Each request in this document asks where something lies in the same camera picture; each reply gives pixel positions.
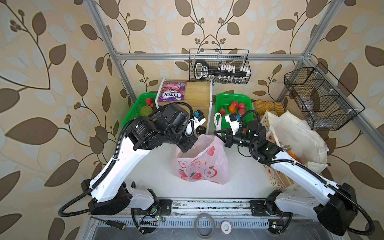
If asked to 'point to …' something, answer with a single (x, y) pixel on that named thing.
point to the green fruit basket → (222, 101)
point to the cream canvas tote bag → (307, 145)
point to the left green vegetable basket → (134, 111)
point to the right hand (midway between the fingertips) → (215, 133)
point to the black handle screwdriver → (114, 224)
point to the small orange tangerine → (232, 109)
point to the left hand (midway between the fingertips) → (196, 138)
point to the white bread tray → (260, 107)
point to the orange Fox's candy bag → (287, 148)
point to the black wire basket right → (327, 105)
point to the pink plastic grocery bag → (206, 160)
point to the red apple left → (222, 111)
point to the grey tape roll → (204, 214)
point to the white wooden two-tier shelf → (198, 95)
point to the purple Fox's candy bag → (172, 91)
